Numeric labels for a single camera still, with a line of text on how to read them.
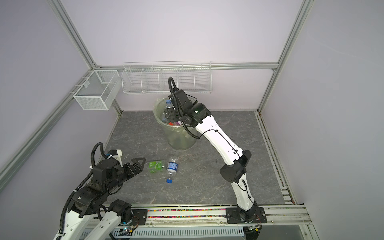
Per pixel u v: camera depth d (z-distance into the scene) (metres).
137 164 0.62
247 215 0.64
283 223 0.73
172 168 0.85
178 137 0.91
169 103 0.91
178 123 0.74
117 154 0.64
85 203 0.45
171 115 0.65
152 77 0.97
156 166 0.85
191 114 0.49
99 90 0.99
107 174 0.51
